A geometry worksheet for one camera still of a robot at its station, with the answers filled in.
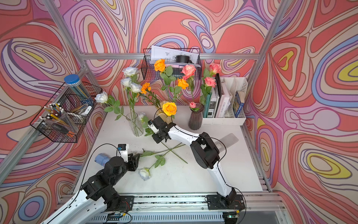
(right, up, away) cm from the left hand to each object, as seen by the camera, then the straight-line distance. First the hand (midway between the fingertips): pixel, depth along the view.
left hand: (138, 155), depth 77 cm
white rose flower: (-3, +21, +20) cm, 30 cm away
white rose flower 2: (+3, -11, +3) cm, 12 cm away
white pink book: (+52, +32, +14) cm, 62 cm away
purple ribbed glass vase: (+36, +21, +31) cm, 52 cm away
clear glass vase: (-8, +17, +17) cm, 25 cm away
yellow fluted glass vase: (+11, +24, +9) cm, 28 cm away
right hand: (+8, +7, +17) cm, 20 cm away
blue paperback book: (+66, +30, +24) cm, 77 cm away
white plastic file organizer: (+64, +46, +25) cm, 83 cm away
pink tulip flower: (+31, +28, +2) cm, 42 cm away
